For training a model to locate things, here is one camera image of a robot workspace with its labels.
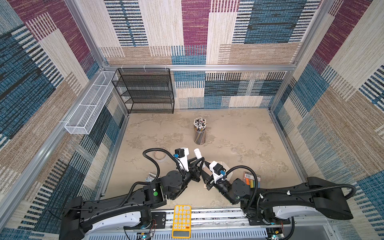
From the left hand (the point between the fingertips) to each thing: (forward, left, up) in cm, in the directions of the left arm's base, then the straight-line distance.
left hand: (203, 158), depth 66 cm
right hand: (-1, +1, -6) cm, 6 cm away
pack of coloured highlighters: (-1, -27, -25) cm, 37 cm away
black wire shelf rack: (+60, +38, -10) cm, 72 cm away
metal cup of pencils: (+25, 0, -8) cm, 26 cm away
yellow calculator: (-20, +10, -25) cm, 34 cm away
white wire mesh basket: (+31, +71, -9) cm, 78 cm away
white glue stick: (+1, +3, +2) cm, 4 cm away
